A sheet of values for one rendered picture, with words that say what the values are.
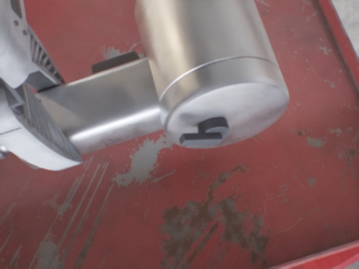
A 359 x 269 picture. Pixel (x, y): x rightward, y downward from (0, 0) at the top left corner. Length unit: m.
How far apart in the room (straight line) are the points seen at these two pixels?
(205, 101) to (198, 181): 0.17
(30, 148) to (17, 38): 0.09
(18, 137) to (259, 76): 0.16
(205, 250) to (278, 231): 0.07
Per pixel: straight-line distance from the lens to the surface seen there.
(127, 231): 0.53
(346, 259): 0.70
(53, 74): 0.44
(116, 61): 0.45
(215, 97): 0.38
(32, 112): 0.37
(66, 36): 0.61
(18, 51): 0.30
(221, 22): 0.40
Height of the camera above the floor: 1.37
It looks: 69 degrees down
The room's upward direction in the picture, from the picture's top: straight up
